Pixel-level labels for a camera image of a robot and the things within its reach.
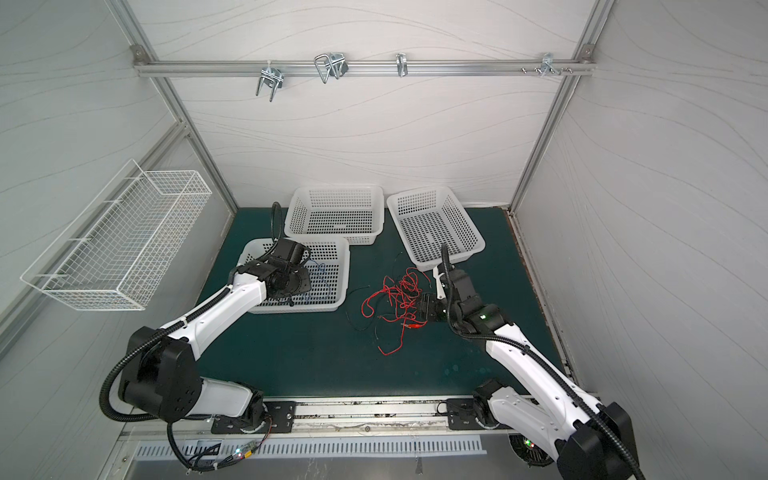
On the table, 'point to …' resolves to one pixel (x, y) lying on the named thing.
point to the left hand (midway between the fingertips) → (307, 278)
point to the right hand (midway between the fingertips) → (429, 294)
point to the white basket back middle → (352, 212)
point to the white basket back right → (426, 219)
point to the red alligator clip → (412, 325)
